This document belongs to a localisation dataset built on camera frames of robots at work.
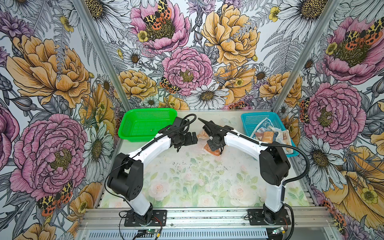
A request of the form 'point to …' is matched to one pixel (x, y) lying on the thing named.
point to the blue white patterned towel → (265, 123)
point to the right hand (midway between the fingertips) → (218, 147)
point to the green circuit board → (152, 231)
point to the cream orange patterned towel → (268, 134)
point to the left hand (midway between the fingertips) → (190, 145)
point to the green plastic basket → (143, 124)
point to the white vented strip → (127, 234)
